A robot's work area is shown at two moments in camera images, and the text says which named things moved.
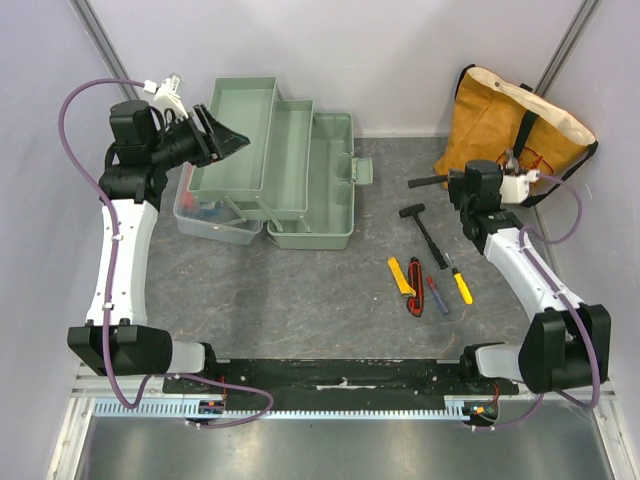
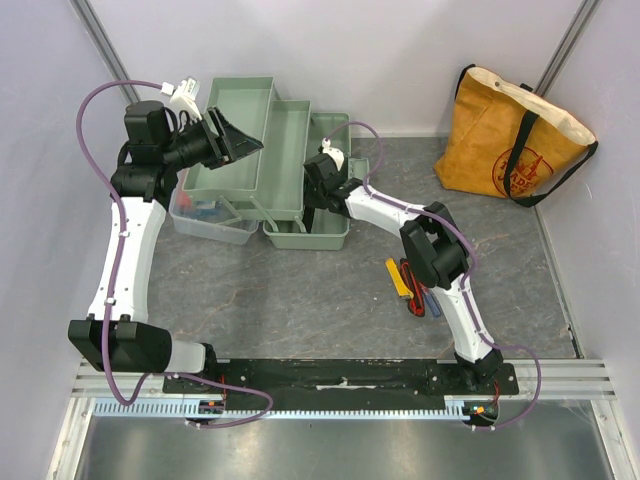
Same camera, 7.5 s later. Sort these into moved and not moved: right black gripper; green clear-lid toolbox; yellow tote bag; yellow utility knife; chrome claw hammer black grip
Moved: right black gripper; chrome claw hammer black grip
Not moved: yellow tote bag; green clear-lid toolbox; yellow utility knife
